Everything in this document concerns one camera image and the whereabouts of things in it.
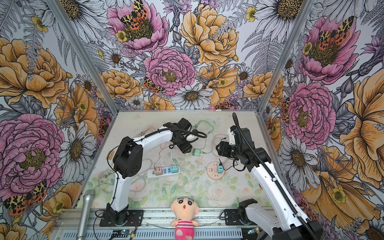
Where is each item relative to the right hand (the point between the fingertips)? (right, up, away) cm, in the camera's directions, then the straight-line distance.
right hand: (220, 153), depth 75 cm
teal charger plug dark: (+1, -10, +8) cm, 13 cm away
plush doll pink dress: (-17, -25, -6) cm, 31 cm away
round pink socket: (-3, -13, +12) cm, 18 cm away
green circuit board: (-48, -37, -4) cm, 61 cm away
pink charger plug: (-33, -11, +8) cm, 36 cm away
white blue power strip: (-29, -13, +12) cm, 34 cm away
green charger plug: (-12, -4, +21) cm, 24 cm away
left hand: (-20, -2, +19) cm, 28 cm away
